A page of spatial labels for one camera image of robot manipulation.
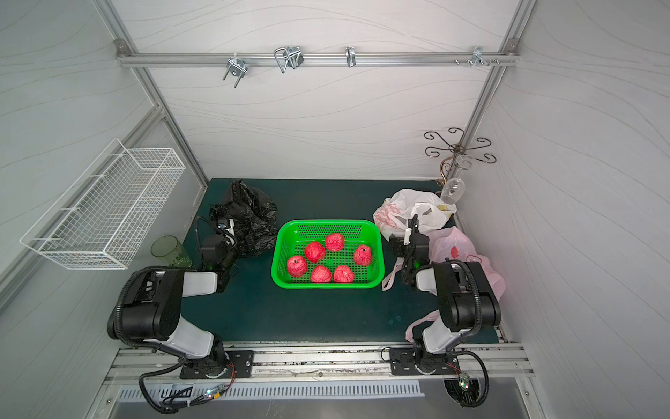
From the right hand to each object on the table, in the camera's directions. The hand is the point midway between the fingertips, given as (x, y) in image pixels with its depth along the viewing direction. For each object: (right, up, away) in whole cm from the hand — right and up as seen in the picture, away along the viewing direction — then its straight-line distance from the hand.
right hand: (409, 233), depth 95 cm
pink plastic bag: (+11, -3, -7) cm, 14 cm away
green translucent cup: (-85, -5, -8) cm, 85 cm away
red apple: (-25, -13, -10) cm, 29 cm away
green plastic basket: (-44, -2, 0) cm, 44 cm away
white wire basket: (-89, +7, -27) cm, 93 cm away
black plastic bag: (-58, +6, +2) cm, 59 cm away
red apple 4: (-18, -7, -7) cm, 20 cm away
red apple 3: (-32, -12, -11) cm, 36 cm away
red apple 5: (-27, -3, -2) cm, 28 cm away
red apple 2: (-40, -10, -9) cm, 43 cm away
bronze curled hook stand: (+15, +31, -7) cm, 35 cm away
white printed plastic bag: (-5, +6, +3) cm, 9 cm away
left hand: (-62, -1, -1) cm, 62 cm away
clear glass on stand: (+15, +15, -4) cm, 22 cm away
